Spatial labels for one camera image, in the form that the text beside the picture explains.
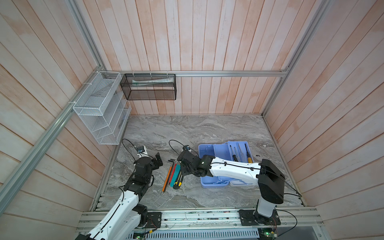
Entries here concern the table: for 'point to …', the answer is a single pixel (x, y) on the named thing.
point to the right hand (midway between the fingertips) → (183, 167)
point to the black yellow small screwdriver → (235, 158)
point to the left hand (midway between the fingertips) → (152, 157)
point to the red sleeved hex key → (172, 173)
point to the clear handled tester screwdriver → (241, 153)
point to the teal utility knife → (175, 174)
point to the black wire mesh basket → (149, 86)
